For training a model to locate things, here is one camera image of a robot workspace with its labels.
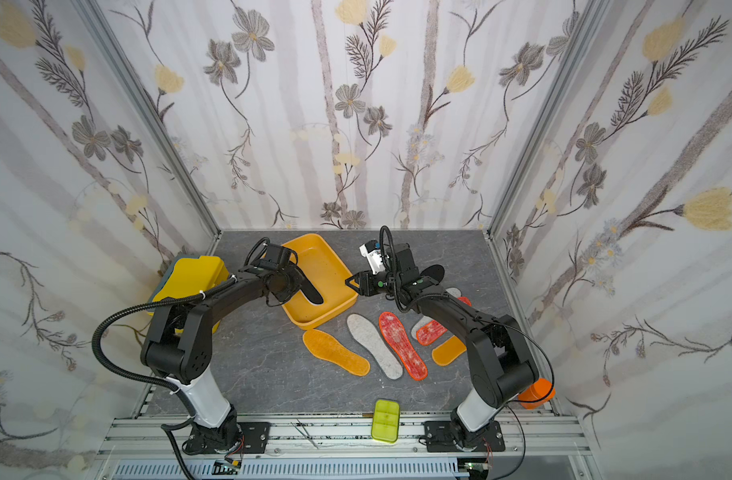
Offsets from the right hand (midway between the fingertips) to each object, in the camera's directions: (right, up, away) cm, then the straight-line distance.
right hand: (354, 277), depth 82 cm
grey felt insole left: (+2, -18, +12) cm, 22 cm away
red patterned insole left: (+13, -19, +10) cm, 25 cm away
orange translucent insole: (-9, -22, +7) cm, 25 cm away
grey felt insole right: (+21, -15, +14) cm, 30 cm away
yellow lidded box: (-51, 0, +8) cm, 52 cm away
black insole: (-16, -5, +16) cm, 23 cm away
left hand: (-16, -2, +14) cm, 21 cm away
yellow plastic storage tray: (-11, 0, +26) cm, 28 cm away
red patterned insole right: (+24, -17, +11) cm, 32 cm away
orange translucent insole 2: (+28, -23, +8) cm, 37 cm away
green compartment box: (+9, -37, -5) cm, 38 cm away
